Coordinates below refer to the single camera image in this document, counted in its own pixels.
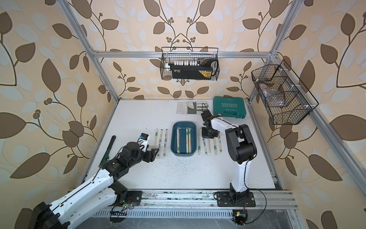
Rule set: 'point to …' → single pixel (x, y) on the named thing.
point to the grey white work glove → (191, 107)
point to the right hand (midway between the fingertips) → (208, 136)
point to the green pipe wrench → (106, 157)
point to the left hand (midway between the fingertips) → (153, 147)
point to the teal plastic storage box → (183, 126)
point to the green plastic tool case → (231, 107)
